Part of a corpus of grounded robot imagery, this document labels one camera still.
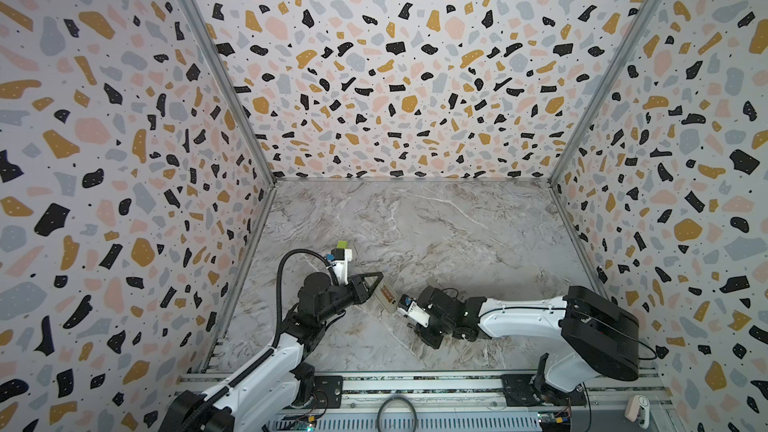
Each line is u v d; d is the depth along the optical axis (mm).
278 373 534
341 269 732
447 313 651
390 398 693
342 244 1010
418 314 743
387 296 793
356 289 701
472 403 734
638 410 705
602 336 440
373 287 763
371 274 763
